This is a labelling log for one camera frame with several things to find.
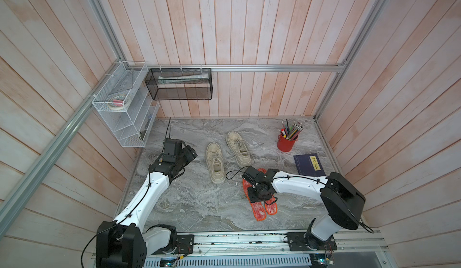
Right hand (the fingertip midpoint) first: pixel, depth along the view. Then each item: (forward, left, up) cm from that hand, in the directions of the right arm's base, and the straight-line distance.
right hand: (252, 197), depth 87 cm
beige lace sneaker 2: (+23, +6, +8) cm, 25 cm away
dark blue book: (+18, -32, 0) cm, 37 cm away
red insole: (-4, -9, +1) cm, 9 cm away
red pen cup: (+28, -19, +7) cm, 35 cm away
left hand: (+14, +30, +16) cm, 37 cm away
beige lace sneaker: (+15, +19, +4) cm, 25 cm away
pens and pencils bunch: (+32, -22, +12) cm, 41 cm away
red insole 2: (-5, -2, +1) cm, 6 cm away
